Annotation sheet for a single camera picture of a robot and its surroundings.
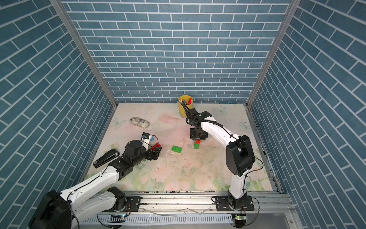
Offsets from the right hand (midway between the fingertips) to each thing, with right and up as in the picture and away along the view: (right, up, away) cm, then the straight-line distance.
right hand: (197, 139), depth 89 cm
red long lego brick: (-26, -5, +6) cm, 28 cm away
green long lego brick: (-14, -7, +5) cm, 16 cm away
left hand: (-23, -4, -5) cm, 24 cm away
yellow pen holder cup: (-6, +26, +19) cm, 33 cm away
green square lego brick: (-1, -6, +5) cm, 8 cm away
